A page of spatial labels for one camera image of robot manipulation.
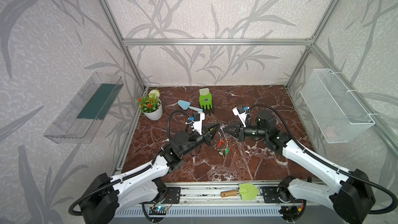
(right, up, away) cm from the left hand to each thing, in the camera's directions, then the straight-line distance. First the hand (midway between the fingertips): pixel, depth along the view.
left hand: (222, 122), depth 67 cm
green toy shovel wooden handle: (+13, -34, +7) cm, 37 cm away
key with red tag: (-1, -9, +2) cm, 10 cm away
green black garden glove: (-8, +10, +44) cm, 46 cm away
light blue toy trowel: (-22, +6, +42) cm, 48 cm away
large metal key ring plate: (0, -10, +2) cm, 10 cm away
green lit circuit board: (-29, -40, +3) cm, 50 cm away
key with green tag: (+3, -15, +8) cm, 17 cm away
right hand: (+1, -2, +3) cm, 4 cm away
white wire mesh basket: (+48, +4, -4) cm, 49 cm away
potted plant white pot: (-40, +7, +23) cm, 47 cm away
